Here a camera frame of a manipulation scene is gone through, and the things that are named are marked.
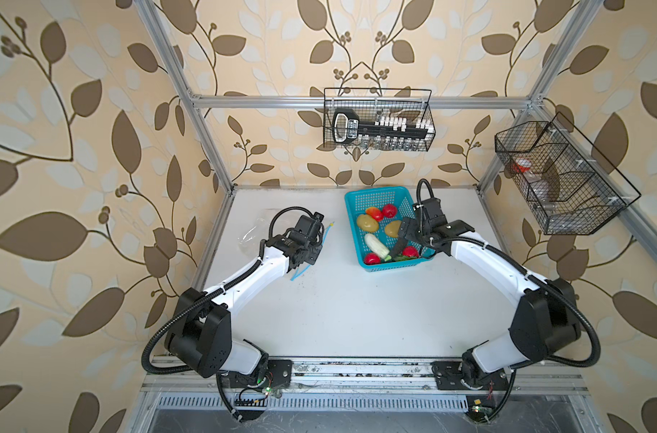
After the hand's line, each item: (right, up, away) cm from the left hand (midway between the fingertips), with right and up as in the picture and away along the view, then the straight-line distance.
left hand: (309, 243), depth 86 cm
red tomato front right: (+35, -4, +8) cm, 36 cm away
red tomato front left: (+21, -6, +6) cm, 23 cm away
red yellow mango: (+25, +9, +22) cm, 35 cm away
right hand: (+34, +3, +2) cm, 34 cm away
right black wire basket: (+72, +17, -13) cm, 76 cm away
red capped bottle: (+66, +24, -6) cm, 70 cm away
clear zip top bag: (-22, +3, +13) cm, 26 cm away
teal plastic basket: (+33, +13, +22) cm, 42 cm away
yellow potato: (+29, +4, +13) cm, 32 cm away
